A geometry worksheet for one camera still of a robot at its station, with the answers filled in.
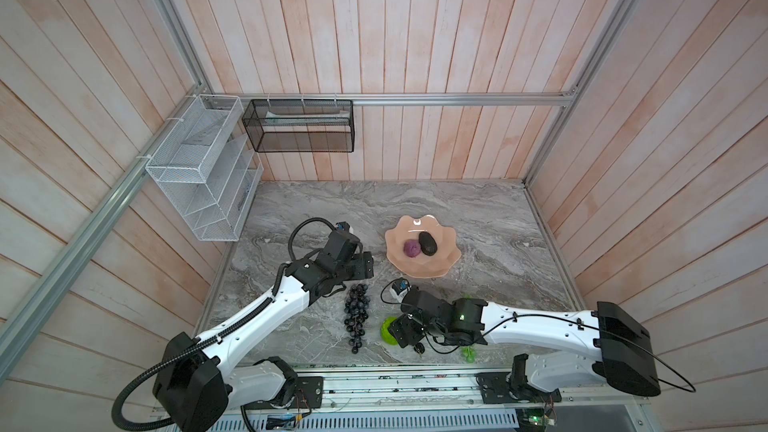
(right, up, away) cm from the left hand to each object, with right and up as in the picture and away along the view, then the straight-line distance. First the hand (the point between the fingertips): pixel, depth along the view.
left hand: (361, 267), depth 80 cm
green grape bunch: (+29, -23, -2) cm, 37 cm away
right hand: (+10, -14, -2) cm, 18 cm away
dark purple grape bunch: (-1, -13, +2) cm, 13 cm away
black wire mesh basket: (-23, +46, +23) cm, 56 cm away
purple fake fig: (+15, +4, +15) cm, 22 cm away
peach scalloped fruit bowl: (+23, -2, +14) cm, 27 cm away
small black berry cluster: (+16, -22, -1) cm, 27 cm away
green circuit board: (+42, -35, -9) cm, 55 cm away
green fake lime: (+7, -16, -4) cm, 18 cm away
